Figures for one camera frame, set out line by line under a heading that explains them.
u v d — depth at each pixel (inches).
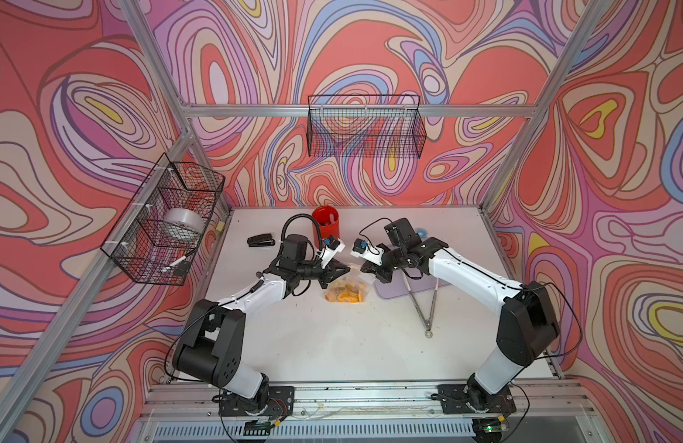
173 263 28.2
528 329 17.5
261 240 42.5
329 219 39.7
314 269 28.9
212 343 17.5
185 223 28.7
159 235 26.6
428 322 34.1
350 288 36.4
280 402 28.5
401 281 37.5
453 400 28.7
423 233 43.7
